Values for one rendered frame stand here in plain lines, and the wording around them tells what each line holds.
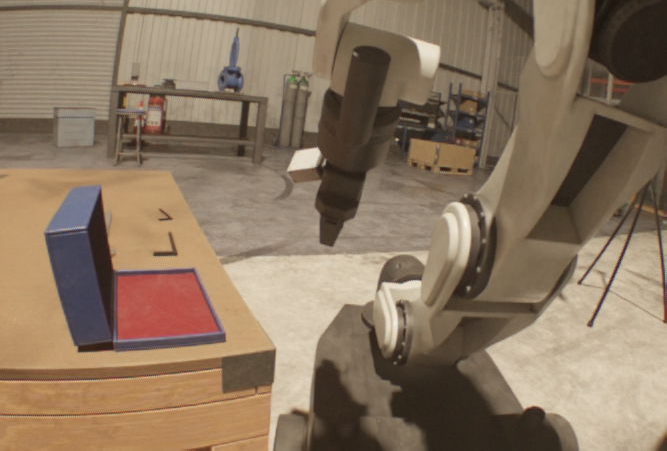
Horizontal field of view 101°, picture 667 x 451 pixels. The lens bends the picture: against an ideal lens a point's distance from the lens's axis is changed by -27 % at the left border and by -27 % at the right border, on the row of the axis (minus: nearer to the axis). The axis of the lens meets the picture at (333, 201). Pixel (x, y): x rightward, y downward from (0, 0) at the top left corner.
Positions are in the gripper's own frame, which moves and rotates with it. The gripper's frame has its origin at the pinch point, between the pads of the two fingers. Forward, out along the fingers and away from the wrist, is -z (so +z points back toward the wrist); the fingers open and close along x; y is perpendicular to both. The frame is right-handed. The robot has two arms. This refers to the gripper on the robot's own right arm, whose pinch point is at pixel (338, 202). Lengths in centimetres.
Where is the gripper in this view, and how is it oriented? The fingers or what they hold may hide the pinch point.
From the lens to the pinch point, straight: 54.3
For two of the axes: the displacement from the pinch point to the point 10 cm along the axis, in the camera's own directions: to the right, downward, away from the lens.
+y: 9.6, 2.7, -0.4
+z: 1.5, -6.3, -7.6
